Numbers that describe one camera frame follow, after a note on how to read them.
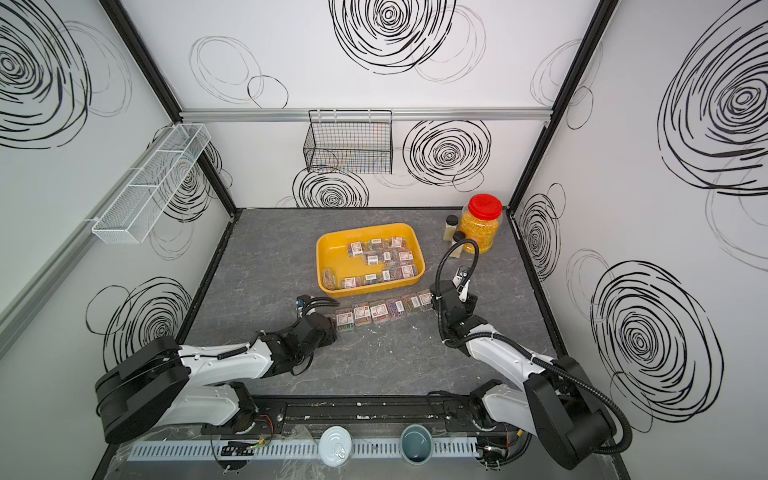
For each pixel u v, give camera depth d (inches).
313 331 26.2
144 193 30.1
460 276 29.7
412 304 35.9
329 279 37.2
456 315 26.3
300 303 30.3
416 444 27.6
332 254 41.2
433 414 29.6
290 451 27.3
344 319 34.7
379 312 35.8
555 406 16.1
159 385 16.6
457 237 39.3
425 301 36.1
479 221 37.1
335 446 25.8
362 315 35.1
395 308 35.9
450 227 41.3
